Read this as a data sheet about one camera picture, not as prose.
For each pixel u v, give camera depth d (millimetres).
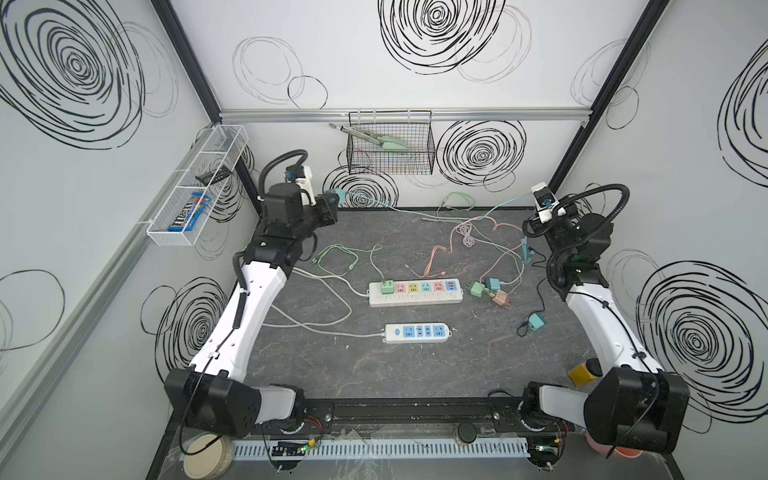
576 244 549
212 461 621
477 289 939
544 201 599
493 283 963
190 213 687
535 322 886
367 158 1084
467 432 630
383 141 917
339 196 725
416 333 847
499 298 929
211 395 379
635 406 394
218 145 911
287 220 526
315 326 892
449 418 753
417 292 937
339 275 996
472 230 1119
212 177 753
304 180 630
